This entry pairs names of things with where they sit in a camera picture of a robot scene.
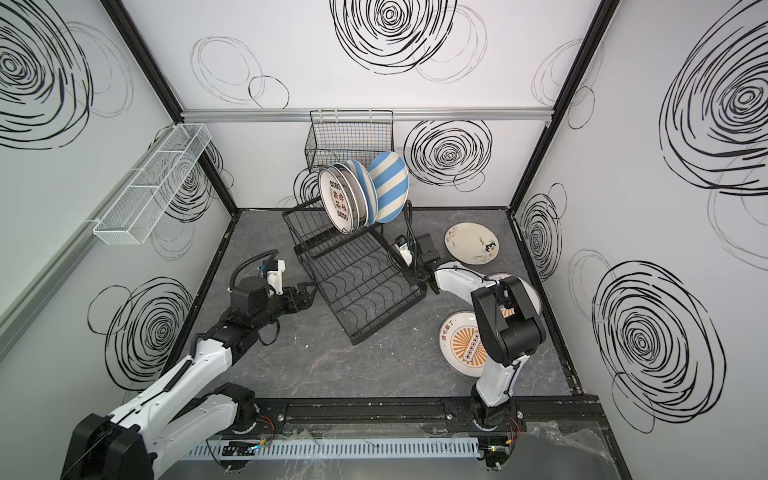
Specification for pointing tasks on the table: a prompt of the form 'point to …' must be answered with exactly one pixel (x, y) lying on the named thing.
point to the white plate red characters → (336, 200)
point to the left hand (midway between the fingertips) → (310, 286)
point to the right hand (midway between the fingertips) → (409, 265)
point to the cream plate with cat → (471, 243)
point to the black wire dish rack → (354, 273)
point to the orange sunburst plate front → (461, 344)
